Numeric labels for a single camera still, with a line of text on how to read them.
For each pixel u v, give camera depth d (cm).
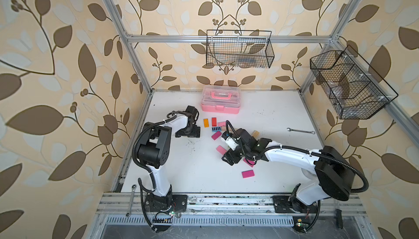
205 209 74
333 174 43
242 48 97
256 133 98
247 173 84
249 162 74
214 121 102
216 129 99
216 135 95
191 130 86
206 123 102
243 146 65
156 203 68
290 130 99
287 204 72
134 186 80
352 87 76
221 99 102
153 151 50
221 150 92
